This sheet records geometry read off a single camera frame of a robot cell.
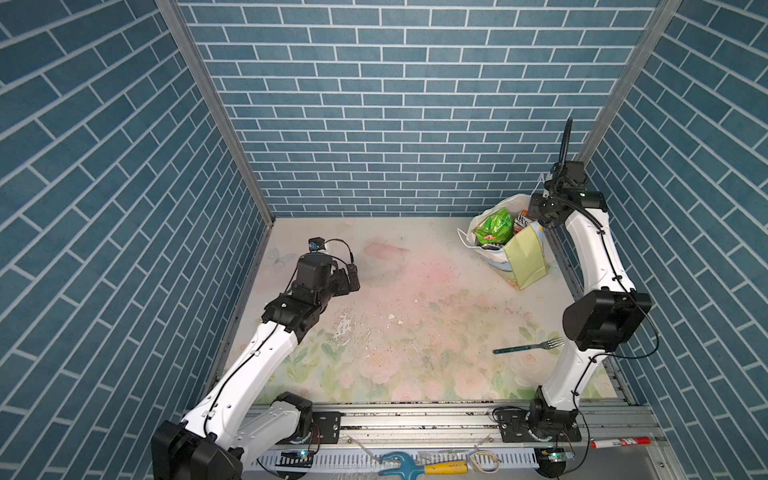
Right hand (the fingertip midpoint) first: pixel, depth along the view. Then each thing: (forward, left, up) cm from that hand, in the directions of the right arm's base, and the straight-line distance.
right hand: (536, 202), depth 86 cm
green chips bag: (-2, +10, -9) cm, 13 cm away
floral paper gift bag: (-13, +3, -11) cm, 17 cm away
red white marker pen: (-55, -12, -28) cm, 63 cm away
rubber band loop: (-59, +15, -29) cm, 67 cm away
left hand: (-24, +53, -6) cm, 58 cm away
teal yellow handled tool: (-63, +33, -26) cm, 76 cm away
